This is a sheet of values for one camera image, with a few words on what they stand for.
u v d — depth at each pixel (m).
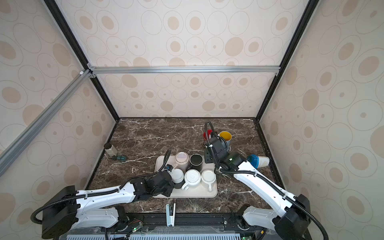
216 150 0.56
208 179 0.81
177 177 0.78
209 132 1.15
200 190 0.85
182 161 0.83
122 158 0.95
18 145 0.54
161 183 0.62
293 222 0.37
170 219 0.73
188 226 0.74
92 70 0.90
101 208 0.50
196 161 0.85
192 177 0.80
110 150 0.92
